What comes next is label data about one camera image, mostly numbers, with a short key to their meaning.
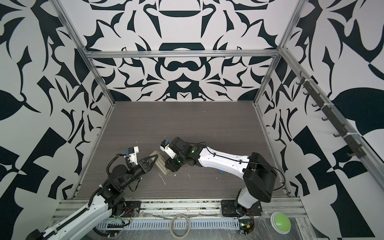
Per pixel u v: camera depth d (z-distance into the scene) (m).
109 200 0.59
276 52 0.92
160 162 0.77
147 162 0.72
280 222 0.71
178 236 0.67
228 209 0.74
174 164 0.69
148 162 0.73
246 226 0.71
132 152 0.73
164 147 0.70
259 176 0.43
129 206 0.75
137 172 0.69
